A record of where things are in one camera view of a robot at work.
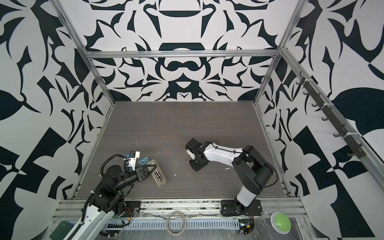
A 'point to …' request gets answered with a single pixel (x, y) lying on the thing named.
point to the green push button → (280, 222)
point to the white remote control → (163, 181)
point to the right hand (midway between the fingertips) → (196, 165)
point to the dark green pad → (62, 230)
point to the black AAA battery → (159, 177)
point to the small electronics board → (245, 226)
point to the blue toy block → (144, 161)
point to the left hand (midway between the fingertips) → (156, 165)
